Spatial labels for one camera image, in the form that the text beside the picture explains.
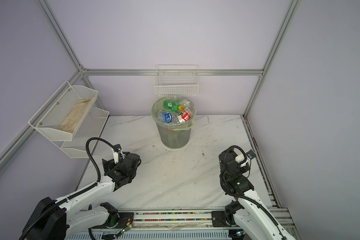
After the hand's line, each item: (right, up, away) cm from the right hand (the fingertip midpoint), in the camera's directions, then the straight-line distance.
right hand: (235, 151), depth 76 cm
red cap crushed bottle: (-26, +19, +4) cm, 32 cm away
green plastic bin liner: (-32, +22, +14) cm, 41 cm away
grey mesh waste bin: (-33, +6, +15) cm, 37 cm away
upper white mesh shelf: (-91, +20, +3) cm, 93 cm away
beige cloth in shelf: (-86, +15, 0) cm, 87 cm away
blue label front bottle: (-37, +18, +6) cm, 41 cm away
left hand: (-66, -3, +4) cm, 66 cm away
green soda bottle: (-33, +26, +10) cm, 43 cm away
